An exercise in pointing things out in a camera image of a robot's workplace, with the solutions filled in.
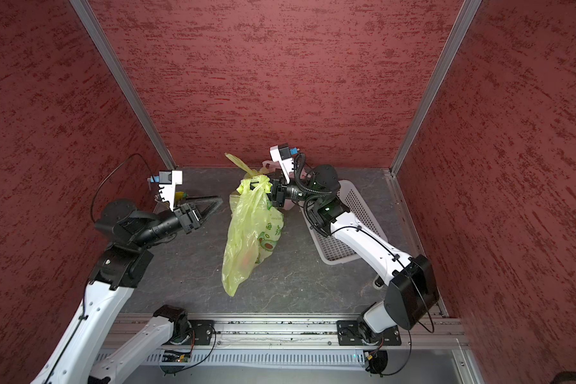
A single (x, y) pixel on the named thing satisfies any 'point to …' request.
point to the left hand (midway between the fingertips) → (221, 206)
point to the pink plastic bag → (270, 165)
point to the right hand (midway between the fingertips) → (246, 189)
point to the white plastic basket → (334, 249)
